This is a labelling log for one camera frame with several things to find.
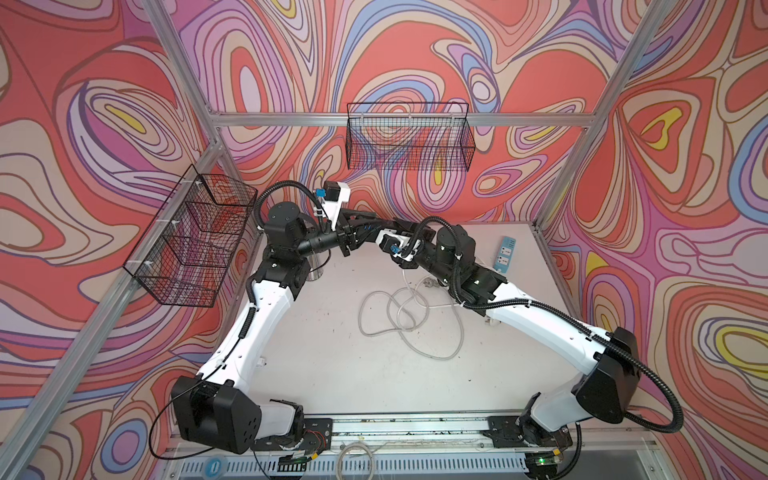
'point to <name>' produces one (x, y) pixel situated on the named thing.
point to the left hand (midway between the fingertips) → (379, 224)
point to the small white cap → (261, 362)
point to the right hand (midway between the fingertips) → (395, 231)
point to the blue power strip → (504, 254)
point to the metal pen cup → (317, 262)
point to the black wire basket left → (194, 245)
